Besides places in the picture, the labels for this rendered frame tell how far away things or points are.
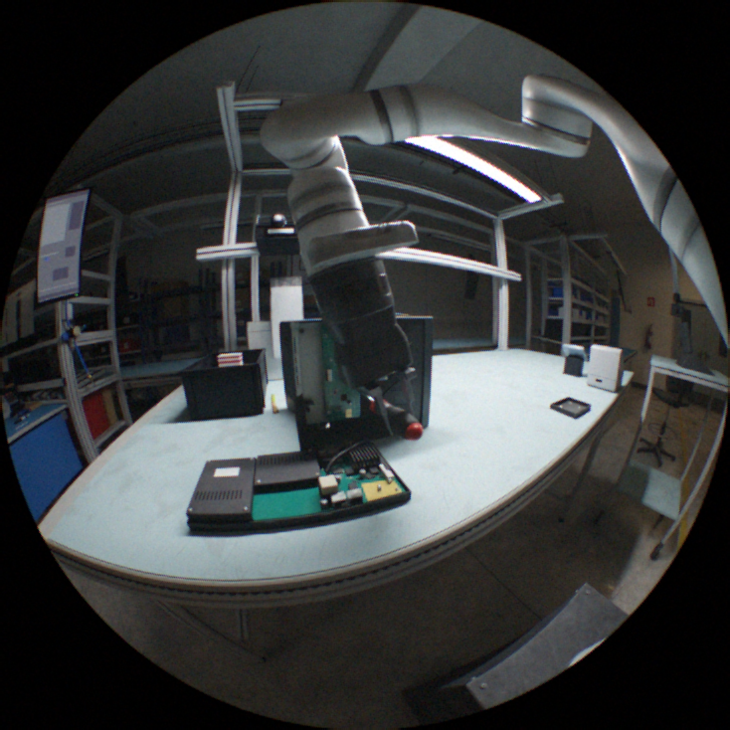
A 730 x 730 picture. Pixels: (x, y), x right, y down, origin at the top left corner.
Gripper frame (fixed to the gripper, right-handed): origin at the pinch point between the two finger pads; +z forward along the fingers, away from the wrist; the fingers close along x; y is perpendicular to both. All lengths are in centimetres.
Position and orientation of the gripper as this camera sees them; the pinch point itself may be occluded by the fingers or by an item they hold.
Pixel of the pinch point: (402, 429)
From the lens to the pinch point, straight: 26.8
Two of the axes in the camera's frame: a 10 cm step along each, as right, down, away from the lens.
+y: -3.8, -1.8, 9.1
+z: 2.9, 9.1, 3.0
